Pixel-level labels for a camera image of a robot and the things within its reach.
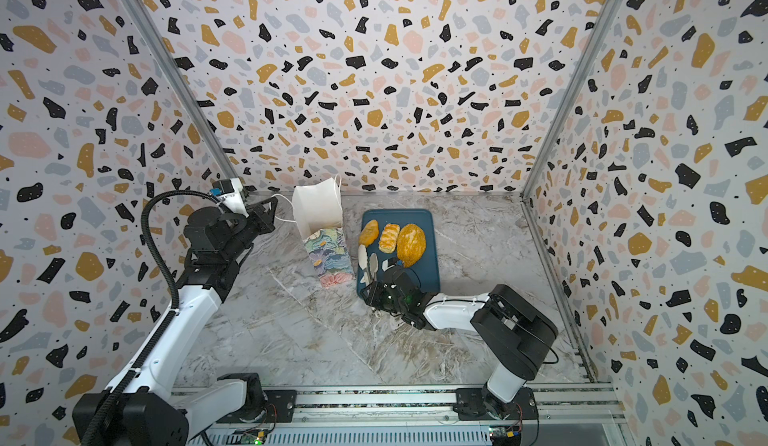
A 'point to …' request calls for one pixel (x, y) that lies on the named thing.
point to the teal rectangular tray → (426, 268)
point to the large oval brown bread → (411, 244)
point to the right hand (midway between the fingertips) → (356, 290)
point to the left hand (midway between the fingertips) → (274, 194)
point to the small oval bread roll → (369, 233)
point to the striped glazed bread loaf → (389, 238)
